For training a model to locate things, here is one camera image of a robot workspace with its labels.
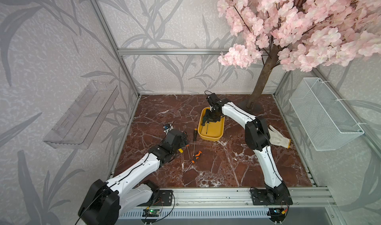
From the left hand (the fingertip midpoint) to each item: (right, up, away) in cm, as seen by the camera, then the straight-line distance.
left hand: (183, 138), depth 85 cm
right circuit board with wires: (+49, -36, -11) cm, 62 cm away
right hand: (+14, +10, +16) cm, 24 cm away
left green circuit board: (-13, -33, -14) cm, 38 cm away
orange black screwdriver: (+7, -12, +2) cm, 14 cm away
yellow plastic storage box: (+17, +2, +12) cm, 21 cm away
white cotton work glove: (+59, -3, +9) cm, 60 cm away
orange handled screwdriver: (+2, -6, +6) cm, 9 cm away
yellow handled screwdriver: (-2, -8, +4) cm, 10 cm away
